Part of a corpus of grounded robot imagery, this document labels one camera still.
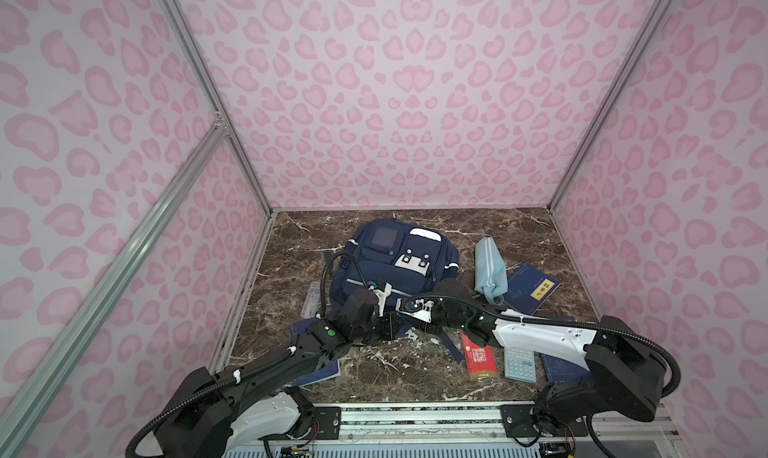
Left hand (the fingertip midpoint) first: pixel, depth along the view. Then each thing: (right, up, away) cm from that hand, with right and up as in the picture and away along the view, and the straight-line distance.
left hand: (408, 319), depth 78 cm
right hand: (+1, +3, +5) cm, 6 cm away
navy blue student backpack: (-4, +13, +20) cm, 25 cm away
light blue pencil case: (+27, +10, +18) cm, 34 cm away
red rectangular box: (+20, -13, +5) cm, 24 cm away
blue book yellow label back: (+39, +4, +18) cm, 43 cm away
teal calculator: (+30, -13, +3) cm, 33 cm away
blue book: (-21, -15, +3) cm, 26 cm away
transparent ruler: (-30, +1, +17) cm, 35 cm away
